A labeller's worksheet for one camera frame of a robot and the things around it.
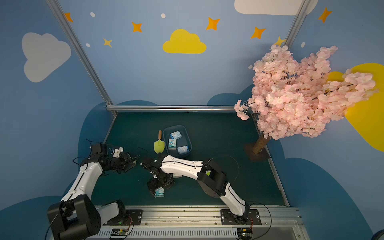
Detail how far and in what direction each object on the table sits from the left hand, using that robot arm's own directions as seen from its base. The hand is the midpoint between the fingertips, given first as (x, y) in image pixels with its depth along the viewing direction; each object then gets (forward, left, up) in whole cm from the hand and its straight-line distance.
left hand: (137, 159), depth 83 cm
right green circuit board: (-32, -58, -14) cm, 68 cm away
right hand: (-14, -15, -7) cm, 21 cm away
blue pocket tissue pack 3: (+17, -17, -10) cm, 26 cm away
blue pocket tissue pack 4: (+13, -25, -10) cm, 29 cm away
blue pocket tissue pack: (-15, -13, -9) cm, 22 cm away
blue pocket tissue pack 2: (+24, -19, -9) cm, 32 cm away
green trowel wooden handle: (+16, -8, -11) cm, 21 cm away
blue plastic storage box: (+21, -20, -11) cm, 31 cm away
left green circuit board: (-33, +4, -13) cm, 35 cm away
